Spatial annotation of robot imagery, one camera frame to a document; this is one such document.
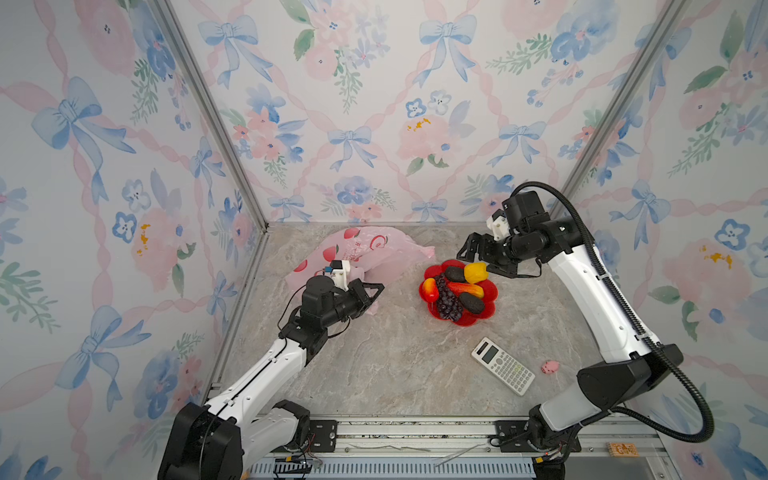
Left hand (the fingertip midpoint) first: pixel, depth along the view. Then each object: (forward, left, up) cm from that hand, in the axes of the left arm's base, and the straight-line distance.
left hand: (386, 284), depth 75 cm
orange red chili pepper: (+12, -23, -20) cm, 33 cm away
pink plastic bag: (+21, +7, -12) cm, 25 cm away
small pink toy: (-12, -46, -22) cm, 53 cm away
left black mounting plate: (-30, +15, -23) cm, 41 cm away
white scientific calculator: (-14, -35, -23) cm, 44 cm away
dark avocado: (+17, -23, -18) cm, 34 cm away
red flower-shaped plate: (+5, -27, -19) cm, 34 cm away
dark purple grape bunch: (+7, -20, -20) cm, 29 cm away
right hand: (+5, -21, +4) cm, 22 cm away
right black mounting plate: (-29, -31, -23) cm, 49 cm away
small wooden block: (-32, -57, -22) cm, 69 cm away
